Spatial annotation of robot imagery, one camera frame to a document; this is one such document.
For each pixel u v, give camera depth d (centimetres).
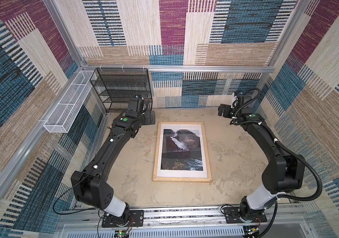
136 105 58
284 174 45
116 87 108
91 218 74
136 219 73
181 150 97
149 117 72
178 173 88
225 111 79
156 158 92
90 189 41
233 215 73
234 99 76
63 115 92
